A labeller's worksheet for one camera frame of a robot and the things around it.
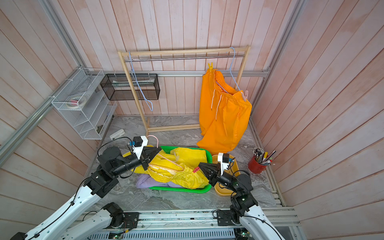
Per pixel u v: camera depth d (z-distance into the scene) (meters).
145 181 0.75
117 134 1.05
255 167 0.84
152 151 0.60
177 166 0.71
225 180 0.61
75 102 0.74
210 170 0.63
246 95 0.68
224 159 0.59
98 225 0.57
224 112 0.87
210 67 0.86
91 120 0.78
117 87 1.01
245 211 0.56
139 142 0.53
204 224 0.73
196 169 0.67
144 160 0.56
